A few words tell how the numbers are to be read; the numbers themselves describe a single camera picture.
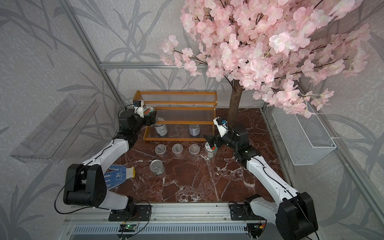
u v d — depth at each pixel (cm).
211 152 89
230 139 71
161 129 97
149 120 77
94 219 73
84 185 43
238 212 73
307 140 59
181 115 122
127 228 70
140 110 75
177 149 91
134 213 72
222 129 67
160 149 91
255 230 69
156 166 84
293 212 39
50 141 65
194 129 96
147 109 84
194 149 91
